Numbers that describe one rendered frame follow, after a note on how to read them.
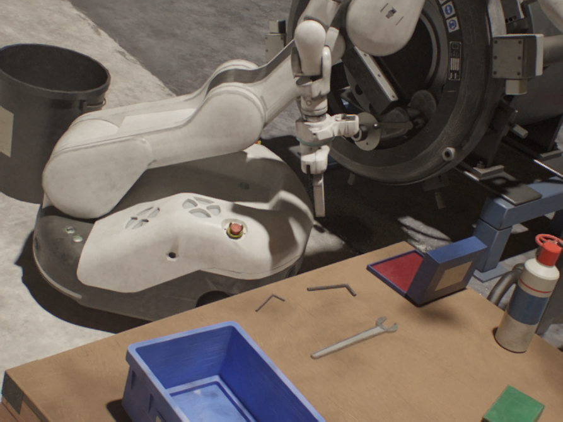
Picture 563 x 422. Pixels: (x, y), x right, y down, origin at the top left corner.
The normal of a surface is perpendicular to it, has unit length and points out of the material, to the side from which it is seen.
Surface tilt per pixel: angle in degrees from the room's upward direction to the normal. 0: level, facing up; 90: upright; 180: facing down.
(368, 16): 88
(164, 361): 90
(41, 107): 93
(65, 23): 0
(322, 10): 98
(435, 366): 0
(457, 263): 97
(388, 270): 0
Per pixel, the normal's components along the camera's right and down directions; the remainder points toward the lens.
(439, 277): 0.63, 0.59
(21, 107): -0.31, 0.44
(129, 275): -0.05, 0.47
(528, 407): 0.24, -0.85
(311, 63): -0.02, 0.67
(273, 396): -0.79, 0.12
